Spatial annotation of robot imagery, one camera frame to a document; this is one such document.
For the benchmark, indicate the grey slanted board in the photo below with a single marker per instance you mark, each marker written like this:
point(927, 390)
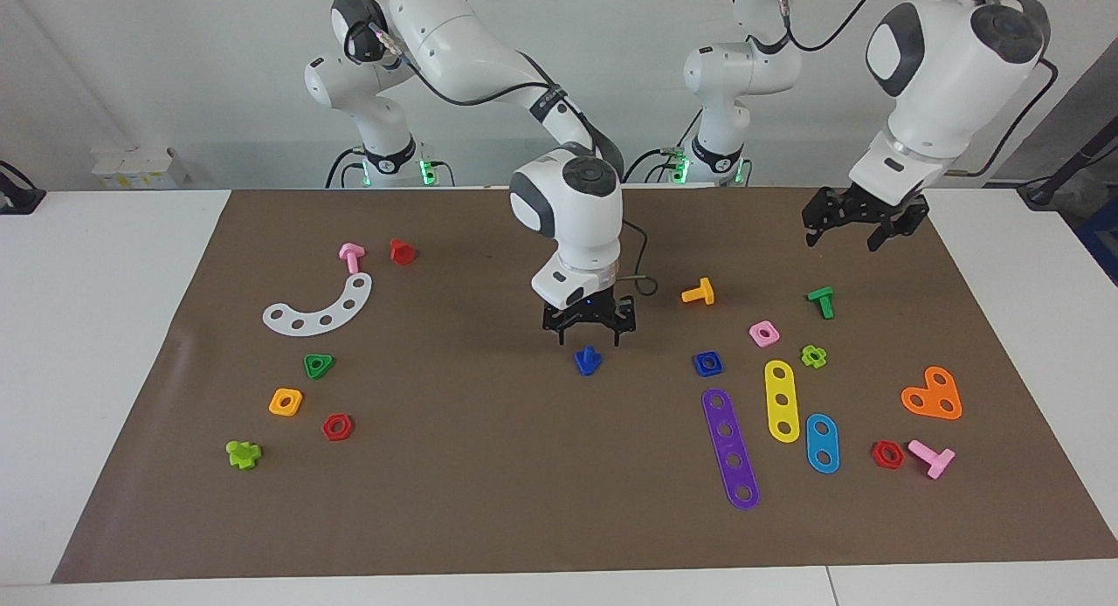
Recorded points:
point(1083, 108)

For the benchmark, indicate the pink plastic bolt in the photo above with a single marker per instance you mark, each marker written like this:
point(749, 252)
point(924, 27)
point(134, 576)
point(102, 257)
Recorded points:
point(937, 460)
point(352, 258)

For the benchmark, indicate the lime plastic bolt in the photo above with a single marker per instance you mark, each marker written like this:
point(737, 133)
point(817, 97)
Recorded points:
point(243, 456)

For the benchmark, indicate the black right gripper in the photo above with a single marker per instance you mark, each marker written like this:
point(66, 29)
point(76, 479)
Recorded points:
point(594, 313)

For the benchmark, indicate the yellow three-hole plastic strip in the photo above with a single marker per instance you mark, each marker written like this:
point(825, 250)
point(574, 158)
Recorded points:
point(781, 388)

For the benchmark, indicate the orange plastic bolt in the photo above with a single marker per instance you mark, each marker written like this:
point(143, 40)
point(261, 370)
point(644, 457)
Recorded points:
point(701, 293)

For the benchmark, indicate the green triangular plastic nut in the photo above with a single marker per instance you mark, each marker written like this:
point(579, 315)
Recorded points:
point(312, 373)

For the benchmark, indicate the blue object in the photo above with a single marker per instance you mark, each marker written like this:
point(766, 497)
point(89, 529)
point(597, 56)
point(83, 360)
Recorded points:
point(1105, 239)

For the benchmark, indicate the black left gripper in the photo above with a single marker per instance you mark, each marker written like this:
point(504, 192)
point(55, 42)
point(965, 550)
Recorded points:
point(860, 206)

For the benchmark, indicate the blue two-hole plastic strip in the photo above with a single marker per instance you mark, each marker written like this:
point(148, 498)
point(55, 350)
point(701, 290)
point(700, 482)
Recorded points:
point(822, 444)

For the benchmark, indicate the orange three-hole plastic plate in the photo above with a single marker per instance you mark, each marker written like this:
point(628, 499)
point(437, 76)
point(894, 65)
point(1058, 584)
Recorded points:
point(932, 395)

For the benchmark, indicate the black clamp mount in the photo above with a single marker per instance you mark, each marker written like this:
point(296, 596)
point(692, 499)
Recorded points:
point(22, 200)

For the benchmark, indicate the brown table mat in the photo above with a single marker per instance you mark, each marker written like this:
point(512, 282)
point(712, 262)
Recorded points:
point(489, 484)

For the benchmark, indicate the blue square plastic nut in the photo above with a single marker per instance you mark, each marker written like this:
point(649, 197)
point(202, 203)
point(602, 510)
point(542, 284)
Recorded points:
point(718, 370)

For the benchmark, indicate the orange square plastic nut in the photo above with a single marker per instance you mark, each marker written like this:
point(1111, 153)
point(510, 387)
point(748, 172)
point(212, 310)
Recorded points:
point(296, 409)

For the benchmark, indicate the green plastic bolt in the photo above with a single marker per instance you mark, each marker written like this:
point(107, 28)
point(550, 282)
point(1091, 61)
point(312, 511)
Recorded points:
point(822, 299)

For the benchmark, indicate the blue plastic bolt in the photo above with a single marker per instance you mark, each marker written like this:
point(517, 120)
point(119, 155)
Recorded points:
point(588, 363)

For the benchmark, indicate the black stand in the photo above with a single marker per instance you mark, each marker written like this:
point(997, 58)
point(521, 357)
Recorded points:
point(1039, 194)

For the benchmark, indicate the red hexagonal plastic nut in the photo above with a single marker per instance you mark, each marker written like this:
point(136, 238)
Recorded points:
point(877, 455)
point(328, 428)

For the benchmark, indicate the pink square plastic nut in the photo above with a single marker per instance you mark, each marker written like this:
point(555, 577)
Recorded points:
point(773, 339)

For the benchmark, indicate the white curved five-hole strip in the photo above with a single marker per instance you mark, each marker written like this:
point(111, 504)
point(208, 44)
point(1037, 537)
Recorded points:
point(312, 325)

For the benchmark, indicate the white box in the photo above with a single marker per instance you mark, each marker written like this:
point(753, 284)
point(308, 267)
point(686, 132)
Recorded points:
point(140, 168)

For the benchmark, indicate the lime cross-shaped plastic nut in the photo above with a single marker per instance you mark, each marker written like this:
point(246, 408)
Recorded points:
point(806, 358)

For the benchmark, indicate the purple four-hole plastic strip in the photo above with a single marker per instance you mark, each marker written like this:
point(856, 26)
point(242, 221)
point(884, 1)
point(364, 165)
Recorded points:
point(730, 446)

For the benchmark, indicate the red plastic bolt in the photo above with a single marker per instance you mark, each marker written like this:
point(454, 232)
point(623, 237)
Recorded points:
point(402, 253)

